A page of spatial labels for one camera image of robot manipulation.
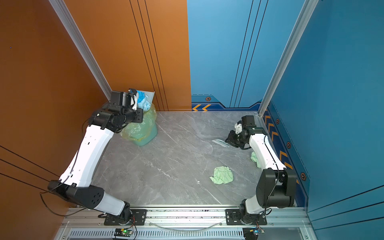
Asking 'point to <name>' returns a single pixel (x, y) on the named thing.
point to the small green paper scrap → (254, 158)
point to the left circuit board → (124, 232)
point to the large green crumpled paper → (222, 174)
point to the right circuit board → (252, 233)
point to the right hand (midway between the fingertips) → (225, 140)
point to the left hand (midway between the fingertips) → (139, 110)
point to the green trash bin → (148, 139)
